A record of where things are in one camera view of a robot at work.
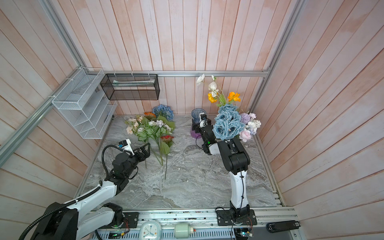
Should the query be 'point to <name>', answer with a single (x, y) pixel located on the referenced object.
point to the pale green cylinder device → (183, 230)
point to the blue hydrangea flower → (162, 110)
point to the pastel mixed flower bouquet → (251, 127)
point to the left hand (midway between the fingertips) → (146, 147)
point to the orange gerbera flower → (149, 115)
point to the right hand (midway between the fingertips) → (198, 117)
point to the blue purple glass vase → (195, 115)
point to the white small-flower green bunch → (149, 131)
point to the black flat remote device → (276, 226)
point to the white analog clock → (150, 230)
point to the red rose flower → (166, 143)
